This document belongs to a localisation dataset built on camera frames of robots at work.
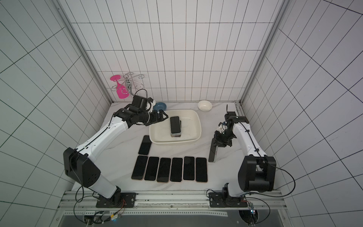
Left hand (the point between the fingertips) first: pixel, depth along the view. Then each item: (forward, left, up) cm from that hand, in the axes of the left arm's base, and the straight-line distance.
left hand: (160, 121), depth 80 cm
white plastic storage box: (+5, +4, -22) cm, 23 cm away
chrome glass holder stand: (+27, +24, +6) cm, 37 cm away
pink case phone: (-21, -2, -22) cm, 30 cm away
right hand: (-9, -29, -10) cm, 32 cm away
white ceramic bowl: (+29, -30, -18) cm, 46 cm away
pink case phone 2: (-21, -9, -22) cm, 31 cm away
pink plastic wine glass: (+33, +35, -8) cm, 49 cm away
